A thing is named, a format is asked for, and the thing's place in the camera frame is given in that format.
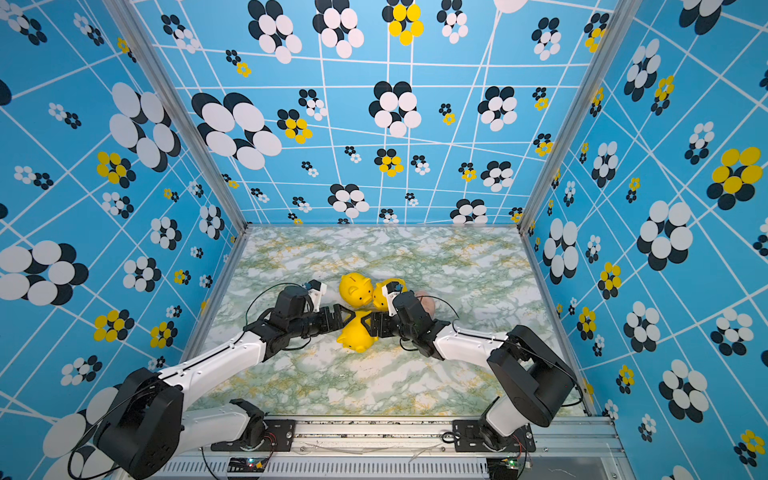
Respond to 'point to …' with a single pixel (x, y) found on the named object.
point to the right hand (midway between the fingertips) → (374, 318)
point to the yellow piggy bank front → (355, 335)
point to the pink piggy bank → (426, 300)
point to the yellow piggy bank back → (380, 296)
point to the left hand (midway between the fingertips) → (350, 315)
